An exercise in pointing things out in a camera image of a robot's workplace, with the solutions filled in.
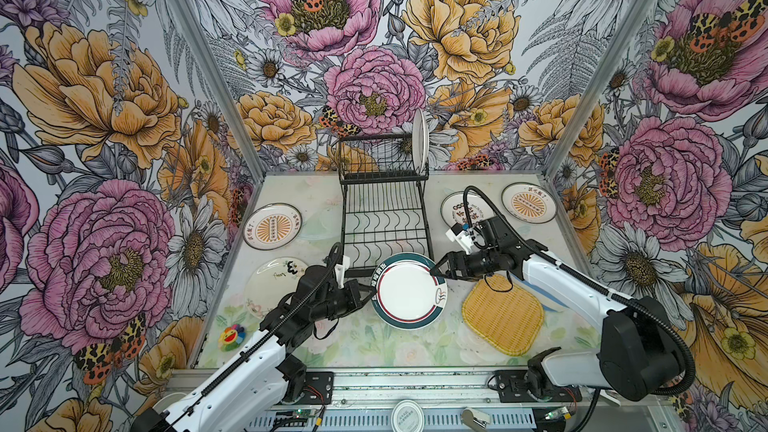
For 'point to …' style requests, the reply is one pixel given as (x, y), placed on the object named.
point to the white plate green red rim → (407, 295)
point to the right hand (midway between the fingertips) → (443, 282)
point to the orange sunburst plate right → (529, 202)
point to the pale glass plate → (269, 281)
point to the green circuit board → (297, 413)
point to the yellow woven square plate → (504, 312)
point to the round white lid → (407, 416)
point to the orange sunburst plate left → (272, 226)
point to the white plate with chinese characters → (420, 143)
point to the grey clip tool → (475, 419)
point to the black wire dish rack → (384, 200)
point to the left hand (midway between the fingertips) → (375, 299)
